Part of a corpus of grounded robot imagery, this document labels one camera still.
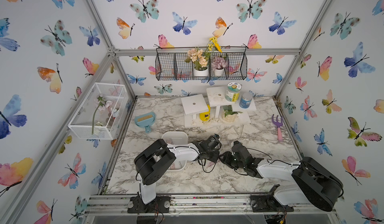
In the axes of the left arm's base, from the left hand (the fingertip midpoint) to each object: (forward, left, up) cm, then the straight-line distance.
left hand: (217, 156), depth 90 cm
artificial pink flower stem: (+16, +59, +33) cm, 69 cm away
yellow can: (+24, +6, +8) cm, 26 cm away
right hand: (-2, -1, +3) cm, 4 cm away
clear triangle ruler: (+18, -17, 0) cm, 24 cm away
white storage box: (+12, +25, +2) cm, 28 cm away
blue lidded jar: (+24, -17, +22) cm, 37 cm away
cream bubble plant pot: (+23, -10, +9) cm, 27 cm away
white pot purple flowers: (+42, -2, +35) cm, 55 cm away
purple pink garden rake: (+22, -45, 0) cm, 50 cm away
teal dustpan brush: (+26, +47, +2) cm, 54 cm away
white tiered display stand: (+28, -1, +9) cm, 29 cm away
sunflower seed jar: (+24, -9, +30) cm, 39 cm away
